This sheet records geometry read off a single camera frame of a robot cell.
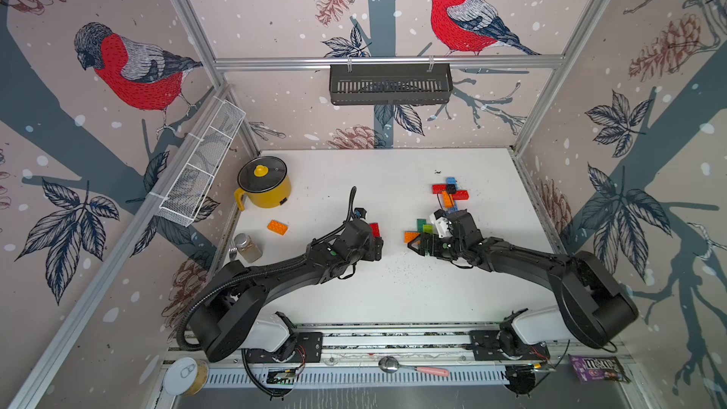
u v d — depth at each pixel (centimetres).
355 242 66
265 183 98
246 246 83
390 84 104
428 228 93
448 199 100
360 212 79
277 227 97
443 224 83
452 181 107
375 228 98
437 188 104
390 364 72
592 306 43
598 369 69
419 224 96
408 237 97
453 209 104
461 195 104
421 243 80
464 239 70
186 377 66
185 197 83
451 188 104
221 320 42
